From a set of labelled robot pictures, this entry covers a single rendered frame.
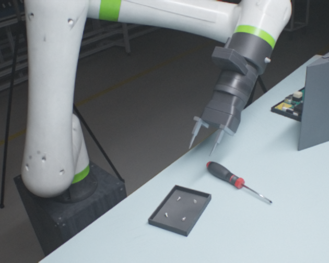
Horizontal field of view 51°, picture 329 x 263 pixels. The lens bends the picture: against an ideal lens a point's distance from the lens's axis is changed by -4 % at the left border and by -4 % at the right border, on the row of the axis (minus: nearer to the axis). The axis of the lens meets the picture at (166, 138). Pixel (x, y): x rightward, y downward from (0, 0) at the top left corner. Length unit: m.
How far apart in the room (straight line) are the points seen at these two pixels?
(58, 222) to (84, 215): 0.08
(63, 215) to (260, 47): 0.69
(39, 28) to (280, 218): 0.56
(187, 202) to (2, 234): 1.78
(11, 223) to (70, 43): 1.82
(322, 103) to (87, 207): 0.69
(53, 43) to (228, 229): 0.47
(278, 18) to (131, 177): 1.88
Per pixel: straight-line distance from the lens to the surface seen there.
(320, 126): 0.87
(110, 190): 1.10
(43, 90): 0.75
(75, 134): 0.98
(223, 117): 0.72
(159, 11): 0.85
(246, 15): 0.78
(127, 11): 0.85
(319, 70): 0.80
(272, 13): 0.78
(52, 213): 1.08
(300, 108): 0.99
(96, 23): 5.29
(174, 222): 0.67
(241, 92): 0.73
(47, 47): 0.71
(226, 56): 0.69
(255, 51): 0.74
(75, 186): 1.07
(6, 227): 2.40
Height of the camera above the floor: 1.47
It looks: 31 degrees down
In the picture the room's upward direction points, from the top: 6 degrees counter-clockwise
